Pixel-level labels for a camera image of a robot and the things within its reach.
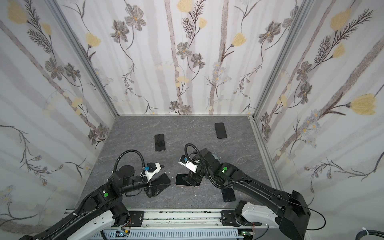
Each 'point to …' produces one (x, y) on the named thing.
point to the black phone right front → (228, 194)
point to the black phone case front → (157, 185)
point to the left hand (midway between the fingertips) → (163, 172)
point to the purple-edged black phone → (180, 181)
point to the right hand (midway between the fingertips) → (185, 165)
